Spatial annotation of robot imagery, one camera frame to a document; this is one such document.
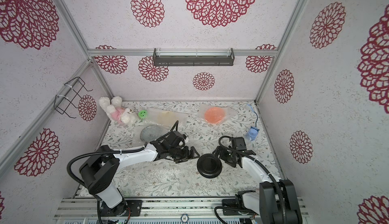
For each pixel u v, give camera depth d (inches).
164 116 43.0
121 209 25.8
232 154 27.2
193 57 36.9
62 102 28.7
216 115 42.8
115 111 38.6
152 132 39.5
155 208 29.8
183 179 32.7
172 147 27.1
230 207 28.7
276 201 16.2
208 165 35.4
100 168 18.4
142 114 42.0
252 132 37.0
